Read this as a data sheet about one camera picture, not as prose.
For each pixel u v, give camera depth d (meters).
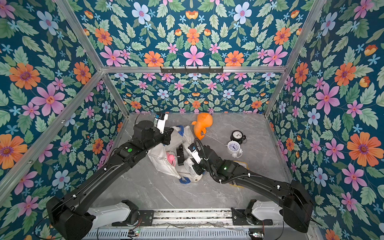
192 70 0.93
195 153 0.65
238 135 1.02
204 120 1.08
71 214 0.37
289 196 0.42
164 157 0.70
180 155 0.84
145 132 0.54
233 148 0.96
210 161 0.56
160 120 0.62
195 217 0.75
